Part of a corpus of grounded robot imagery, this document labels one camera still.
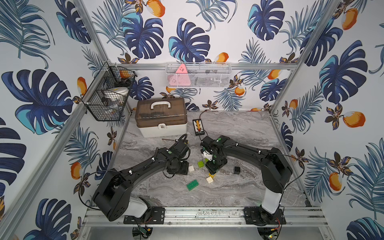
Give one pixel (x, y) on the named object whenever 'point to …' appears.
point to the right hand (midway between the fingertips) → (215, 168)
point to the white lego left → (191, 168)
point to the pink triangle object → (181, 77)
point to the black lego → (237, 170)
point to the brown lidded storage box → (161, 117)
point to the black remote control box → (198, 127)
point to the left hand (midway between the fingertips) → (183, 169)
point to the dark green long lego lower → (193, 184)
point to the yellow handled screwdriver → (168, 139)
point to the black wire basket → (101, 109)
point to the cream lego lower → (209, 179)
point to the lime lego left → (201, 164)
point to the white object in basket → (116, 93)
